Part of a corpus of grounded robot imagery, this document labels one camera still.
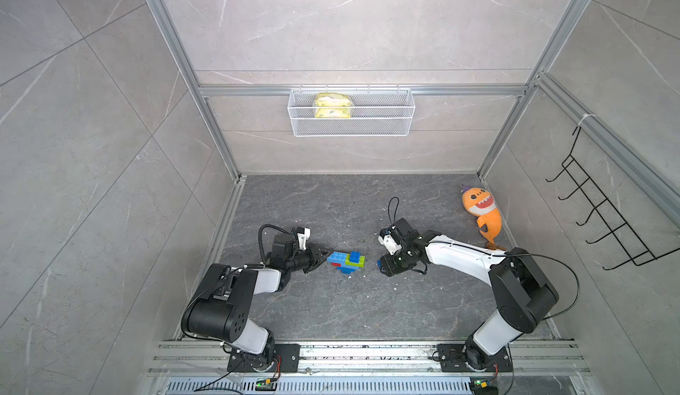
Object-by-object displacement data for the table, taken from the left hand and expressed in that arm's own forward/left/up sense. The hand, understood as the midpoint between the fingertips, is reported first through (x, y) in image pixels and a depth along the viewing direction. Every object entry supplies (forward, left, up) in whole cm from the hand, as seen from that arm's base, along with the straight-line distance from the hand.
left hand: (334, 249), depth 88 cm
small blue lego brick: (-3, -15, -5) cm, 17 cm away
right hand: (-5, -18, -5) cm, 20 cm away
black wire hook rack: (-13, -71, +25) cm, 77 cm away
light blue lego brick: (-5, -4, -5) cm, 8 cm away
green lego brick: (-6, -9, 0) cm, 11 cm away
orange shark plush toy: (+18, -57, 0) cm, 60 cm away
